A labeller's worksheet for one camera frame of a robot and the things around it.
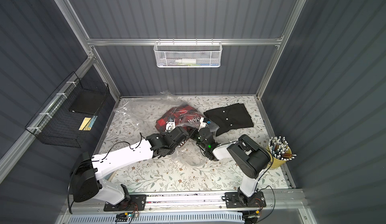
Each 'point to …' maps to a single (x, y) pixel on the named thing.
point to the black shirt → (231, 117)
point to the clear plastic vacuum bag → (142, 113)
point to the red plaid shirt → (184, 115)
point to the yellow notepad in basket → (86, 125)
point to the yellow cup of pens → (280, 150)
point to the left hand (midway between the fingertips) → (174, 134)
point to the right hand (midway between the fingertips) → (185, 128)
